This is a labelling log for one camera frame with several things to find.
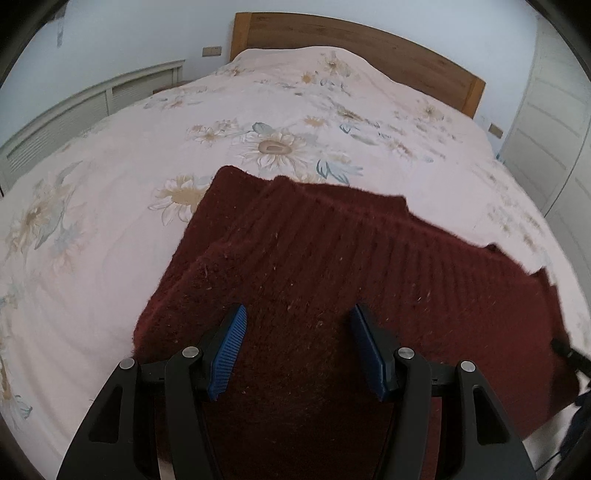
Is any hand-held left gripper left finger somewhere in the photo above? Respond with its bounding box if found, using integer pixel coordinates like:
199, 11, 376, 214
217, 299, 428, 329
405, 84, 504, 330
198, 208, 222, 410
56, 304, 249, 480

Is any white panelled wardrobe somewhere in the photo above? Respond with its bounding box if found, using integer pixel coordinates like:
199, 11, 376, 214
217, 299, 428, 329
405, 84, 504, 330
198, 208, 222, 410
501, 18, 591, 264

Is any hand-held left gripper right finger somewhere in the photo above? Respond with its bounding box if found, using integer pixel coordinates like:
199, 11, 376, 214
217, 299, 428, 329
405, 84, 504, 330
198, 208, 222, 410
348, 304, 539, 480

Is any wooden bed headboard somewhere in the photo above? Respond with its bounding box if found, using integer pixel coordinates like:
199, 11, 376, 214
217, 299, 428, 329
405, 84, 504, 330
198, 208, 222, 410
230, 12, 487, 119

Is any floral pink bedspread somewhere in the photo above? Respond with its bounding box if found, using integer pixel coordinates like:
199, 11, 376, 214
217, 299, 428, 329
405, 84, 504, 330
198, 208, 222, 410
0, 46, 591, 480

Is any person's dark blue clothing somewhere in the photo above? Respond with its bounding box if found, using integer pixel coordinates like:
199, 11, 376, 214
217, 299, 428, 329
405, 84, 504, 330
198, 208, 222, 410
560, 371, 591, 469

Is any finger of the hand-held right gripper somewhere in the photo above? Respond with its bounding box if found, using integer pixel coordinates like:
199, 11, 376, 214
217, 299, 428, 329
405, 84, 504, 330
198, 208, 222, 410
551, 339, 591, 371

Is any dark red knitted sweater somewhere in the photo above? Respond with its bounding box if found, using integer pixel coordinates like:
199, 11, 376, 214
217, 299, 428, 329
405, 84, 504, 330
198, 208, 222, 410
131, 165, 583, 480

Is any white louvred cabinet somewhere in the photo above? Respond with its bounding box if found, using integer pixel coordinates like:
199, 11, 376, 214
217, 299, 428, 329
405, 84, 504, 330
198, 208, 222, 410
0, 59, 186, 195

